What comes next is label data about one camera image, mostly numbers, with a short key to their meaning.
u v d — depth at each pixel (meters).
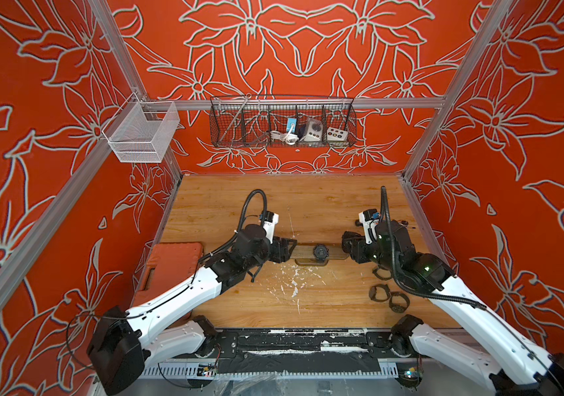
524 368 0.38
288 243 0.68
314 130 0.90
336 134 0.94
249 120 1.00
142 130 0.93
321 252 0.83
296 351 0.73
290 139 0.86
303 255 0.83
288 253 0.68
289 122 0.83
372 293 0.82
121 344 0.38
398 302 0.81
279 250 0.66
